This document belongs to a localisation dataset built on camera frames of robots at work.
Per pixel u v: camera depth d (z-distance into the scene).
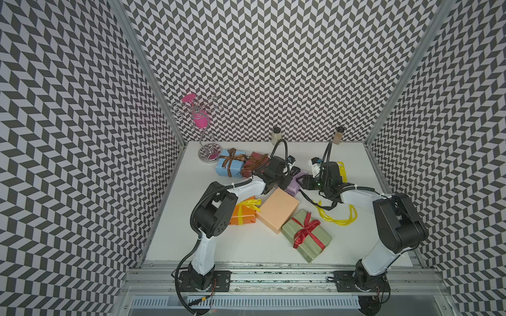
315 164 0.84
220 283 0.73
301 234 0.78
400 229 0.47
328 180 0.74
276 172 0.75
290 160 0.84
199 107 1.05
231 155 1.02
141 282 0.74
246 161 1.02
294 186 0.92
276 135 1.12
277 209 0.87
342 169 1.05
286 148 0.82
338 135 1.14
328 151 0.78
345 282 0.73
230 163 0.99
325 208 0.94
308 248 0.75
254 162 1.00
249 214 0.83
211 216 0.51
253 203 0.86
